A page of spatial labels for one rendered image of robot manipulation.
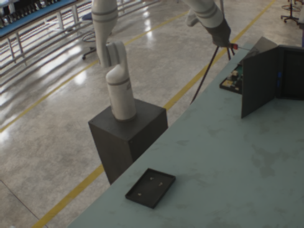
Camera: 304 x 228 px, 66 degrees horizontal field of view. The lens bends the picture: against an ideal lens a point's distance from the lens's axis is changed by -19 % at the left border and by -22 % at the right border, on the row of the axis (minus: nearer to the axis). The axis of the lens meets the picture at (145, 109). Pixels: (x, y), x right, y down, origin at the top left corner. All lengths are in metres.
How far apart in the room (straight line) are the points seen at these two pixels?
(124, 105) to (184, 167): 0.49
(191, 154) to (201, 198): 0.16
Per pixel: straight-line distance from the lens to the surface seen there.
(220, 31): 0.83
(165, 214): 0.66
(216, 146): 0.80
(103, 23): 0.95
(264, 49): 0.89
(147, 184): 0.72
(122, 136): 1.12
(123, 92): 1.12
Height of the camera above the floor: 1.54
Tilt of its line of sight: 34 degrees down
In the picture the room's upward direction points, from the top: 10 degrees counter-clockwise
